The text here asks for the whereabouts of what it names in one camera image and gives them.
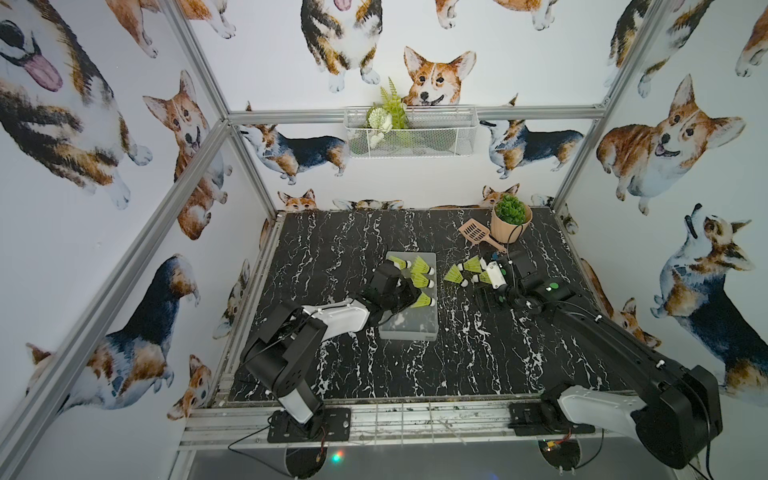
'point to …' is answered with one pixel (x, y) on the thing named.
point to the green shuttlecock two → (400, 263)
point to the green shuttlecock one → (420, 266)
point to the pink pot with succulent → (509, 218)
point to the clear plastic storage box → (420, 321)
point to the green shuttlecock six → (423, 300)
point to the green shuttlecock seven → (421, 281)
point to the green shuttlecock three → (454, 274)
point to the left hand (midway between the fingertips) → (429, 287)
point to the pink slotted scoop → (479, 233)
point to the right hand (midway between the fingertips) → (482, 292)
